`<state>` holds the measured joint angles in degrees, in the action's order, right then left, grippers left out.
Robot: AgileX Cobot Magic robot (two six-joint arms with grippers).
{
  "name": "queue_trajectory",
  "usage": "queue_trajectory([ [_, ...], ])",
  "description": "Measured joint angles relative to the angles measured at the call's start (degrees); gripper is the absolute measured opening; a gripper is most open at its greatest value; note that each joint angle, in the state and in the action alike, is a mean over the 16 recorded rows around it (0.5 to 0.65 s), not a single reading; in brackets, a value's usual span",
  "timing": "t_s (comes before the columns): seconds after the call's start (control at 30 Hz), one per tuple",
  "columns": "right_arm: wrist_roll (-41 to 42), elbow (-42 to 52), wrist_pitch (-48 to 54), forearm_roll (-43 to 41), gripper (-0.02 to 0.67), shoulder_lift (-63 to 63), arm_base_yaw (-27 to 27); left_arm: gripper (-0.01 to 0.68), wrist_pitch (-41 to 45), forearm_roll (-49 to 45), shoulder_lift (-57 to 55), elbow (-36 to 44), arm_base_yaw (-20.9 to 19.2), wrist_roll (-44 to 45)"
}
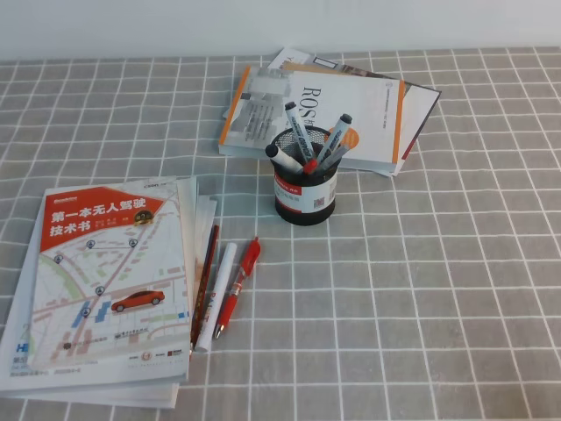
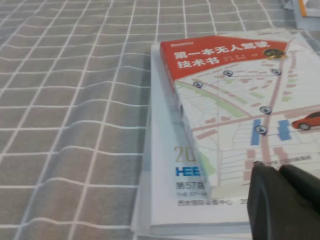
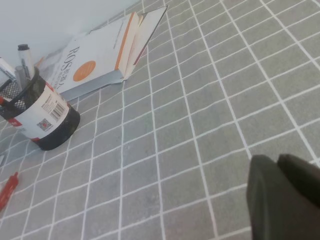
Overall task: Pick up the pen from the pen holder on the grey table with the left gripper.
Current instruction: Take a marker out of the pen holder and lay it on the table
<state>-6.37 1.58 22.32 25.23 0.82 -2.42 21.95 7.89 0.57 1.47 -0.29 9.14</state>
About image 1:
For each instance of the white marker grey cap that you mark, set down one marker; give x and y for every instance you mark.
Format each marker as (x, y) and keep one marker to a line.
(300, 132)

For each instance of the orange map cover book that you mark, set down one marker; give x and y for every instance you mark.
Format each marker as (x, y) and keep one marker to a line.
(112, 276)

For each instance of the grey pen in holder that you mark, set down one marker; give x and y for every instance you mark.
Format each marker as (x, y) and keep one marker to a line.
(334, 157)

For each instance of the red gel pen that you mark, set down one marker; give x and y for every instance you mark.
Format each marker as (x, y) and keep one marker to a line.
(246, 267)

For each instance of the black mesh pen holder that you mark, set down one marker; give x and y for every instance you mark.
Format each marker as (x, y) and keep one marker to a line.
(303, 199)

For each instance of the white marker black cap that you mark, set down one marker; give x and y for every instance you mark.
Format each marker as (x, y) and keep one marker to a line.
(281, 158)

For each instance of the red black pencil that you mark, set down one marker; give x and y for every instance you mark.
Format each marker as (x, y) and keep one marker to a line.
(201, 292)

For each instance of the white pen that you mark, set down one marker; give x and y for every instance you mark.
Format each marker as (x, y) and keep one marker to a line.
(216, 298)

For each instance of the white magazine under book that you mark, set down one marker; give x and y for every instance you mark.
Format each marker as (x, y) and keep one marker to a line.
(419, 102)

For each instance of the red capped pen in holder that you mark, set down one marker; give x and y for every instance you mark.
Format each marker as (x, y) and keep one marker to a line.
(310, 167)

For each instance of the white book under stack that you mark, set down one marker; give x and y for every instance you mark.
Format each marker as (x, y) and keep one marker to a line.
(149, 378)

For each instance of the white marker dark cap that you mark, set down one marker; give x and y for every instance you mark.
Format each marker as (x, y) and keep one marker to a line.
(335, 137)

